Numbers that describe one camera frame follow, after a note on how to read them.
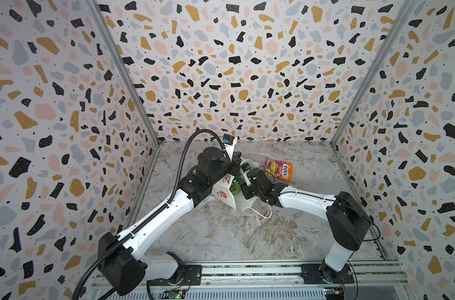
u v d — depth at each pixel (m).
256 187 0.69
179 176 0.48
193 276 0.73
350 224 0.47
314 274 0.74
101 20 0.72
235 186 0.92
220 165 0.60
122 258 0.38
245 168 0.79
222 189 0.80
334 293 0.72
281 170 1.06
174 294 0.70
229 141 0.60
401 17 0.73
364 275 0.75
